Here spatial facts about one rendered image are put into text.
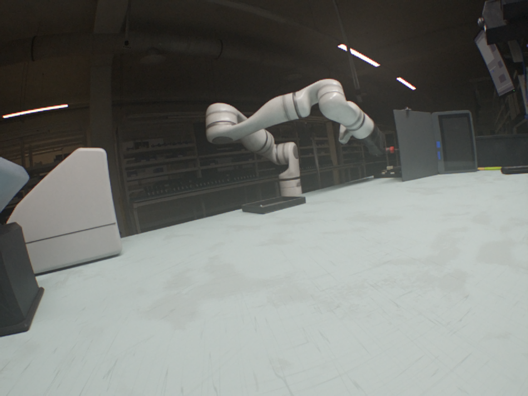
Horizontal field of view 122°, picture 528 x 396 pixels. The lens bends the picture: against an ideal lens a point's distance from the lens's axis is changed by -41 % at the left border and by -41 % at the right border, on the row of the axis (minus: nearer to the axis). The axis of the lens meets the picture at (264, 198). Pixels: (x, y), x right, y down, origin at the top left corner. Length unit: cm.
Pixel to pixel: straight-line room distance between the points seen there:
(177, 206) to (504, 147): 688
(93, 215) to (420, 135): 83
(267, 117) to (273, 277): 50
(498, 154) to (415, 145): 36
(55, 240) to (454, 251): 42
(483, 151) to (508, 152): 10
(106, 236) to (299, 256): 24
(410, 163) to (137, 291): 72
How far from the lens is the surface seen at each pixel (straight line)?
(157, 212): 688
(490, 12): 98
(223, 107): 70
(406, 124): 78
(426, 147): 84
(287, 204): 49
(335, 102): 60
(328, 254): 23
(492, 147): 101
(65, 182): 34
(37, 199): 35
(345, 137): 77
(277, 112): 63
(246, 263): 23
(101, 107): 452
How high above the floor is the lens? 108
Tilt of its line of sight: 7 degrees down
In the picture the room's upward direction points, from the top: 8 degrees counter-clockwise
